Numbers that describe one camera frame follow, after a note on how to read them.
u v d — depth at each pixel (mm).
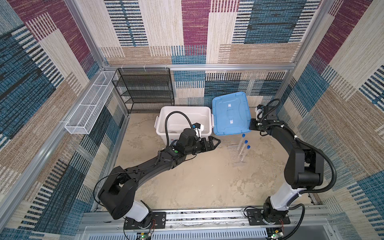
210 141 693
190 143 631
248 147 813
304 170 476
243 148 893
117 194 421
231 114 1041
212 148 683
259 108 847
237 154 954
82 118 812
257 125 729
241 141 904
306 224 739
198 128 739
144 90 1083
